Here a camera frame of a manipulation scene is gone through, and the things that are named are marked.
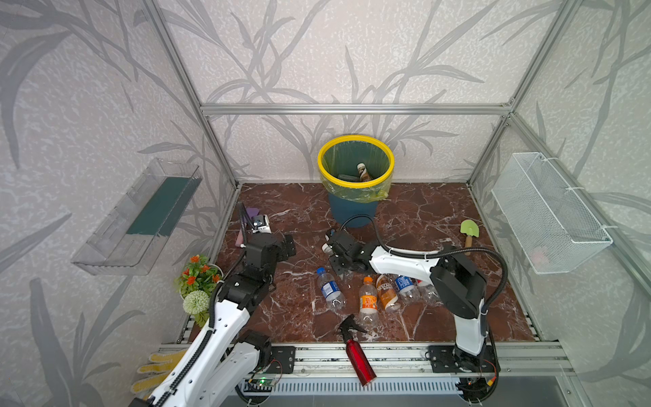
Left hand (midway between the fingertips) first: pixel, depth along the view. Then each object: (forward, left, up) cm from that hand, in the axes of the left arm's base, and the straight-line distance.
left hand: (279, 228), depth 77 cm
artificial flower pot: (-15, +24, -8) cm, 29 cm away
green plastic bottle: (+30, -24, -8) cm, 39 cm away
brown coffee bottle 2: (-12, -35, -16) cm, 40 cm away
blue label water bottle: (-13, -16, -17) cm, 27 cm away
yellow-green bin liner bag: (+33, -25, -6) cm, 42 cm away
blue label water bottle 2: (-11, -41, -16) cm, 45 cm away
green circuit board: (-38, +4, -23) cm, 45 cm away
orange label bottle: (-20, -28, -20) cm, 40 cm away
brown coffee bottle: (+30, -28, -6) cm, 41 cm away
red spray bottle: (-31, -24, -20) cm, 44 cm away
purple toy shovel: (+25, +21, -25) cm, 41 cm away
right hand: (+2, -17, -17) cm, 25 cm away
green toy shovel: (+15, -73, -22) cm, 77 cm away
